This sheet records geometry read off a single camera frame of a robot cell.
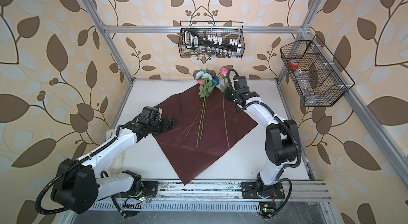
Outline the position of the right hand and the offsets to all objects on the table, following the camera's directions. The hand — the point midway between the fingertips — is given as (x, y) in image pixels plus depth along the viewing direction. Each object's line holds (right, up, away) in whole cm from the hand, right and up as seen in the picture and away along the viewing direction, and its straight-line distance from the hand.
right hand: (223, 94), depth 91 cm
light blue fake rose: (-11, +5, +20) cm, 24 cm away
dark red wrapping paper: (-11, -21, +4) cm, 24 cm away
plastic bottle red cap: (+37, +5, -16) cm, 41 cm away
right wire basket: (+44, +7, -16) cm, 47 cm away
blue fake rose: (-4, +10, +24) cm, 26 cm away
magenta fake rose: (+1, +14, +3) cm, 14 cm away
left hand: (-28, -16, -6) cm, 33 cm away
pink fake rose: (-16, +9, +26) cm, 32 cm away
